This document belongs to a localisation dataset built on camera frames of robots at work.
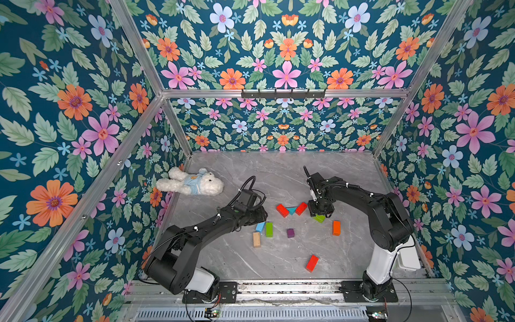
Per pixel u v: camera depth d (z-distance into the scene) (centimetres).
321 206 80
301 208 93
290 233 88
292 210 93
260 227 88
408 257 77
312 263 80
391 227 49
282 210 93
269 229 88
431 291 75
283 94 91
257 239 84
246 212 70
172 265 43
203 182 95
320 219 90
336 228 91
